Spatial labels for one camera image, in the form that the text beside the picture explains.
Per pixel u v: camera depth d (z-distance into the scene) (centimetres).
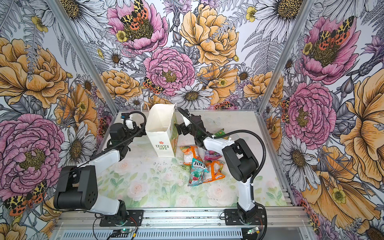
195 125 73
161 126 104
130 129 79
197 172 82
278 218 76
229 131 60
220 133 99
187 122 83
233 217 74
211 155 91
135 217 73
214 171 85
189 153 92
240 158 54
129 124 79
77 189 44
